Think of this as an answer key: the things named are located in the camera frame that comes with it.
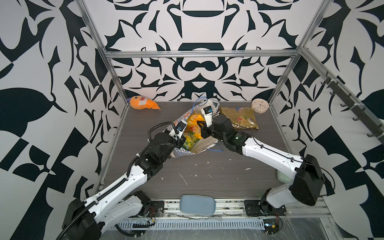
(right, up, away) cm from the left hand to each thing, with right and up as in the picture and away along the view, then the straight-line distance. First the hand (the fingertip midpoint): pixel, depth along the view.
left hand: (182, 123), depth 72 cm
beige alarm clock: (+56, +12, +43) cm, 71 cm away
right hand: (+8, +1, +5) cm, 10 cm away
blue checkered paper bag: (+10, -12, +15) cm, 22 cm away
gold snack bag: (+39, +3, +33) cm, 51 cm away
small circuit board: (+42, -48, -1) cm, 64 cm away
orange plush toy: (-34, +13, +36) cm, 51 cm away
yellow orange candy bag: (+5, -2, +6) cm, 8 cm away
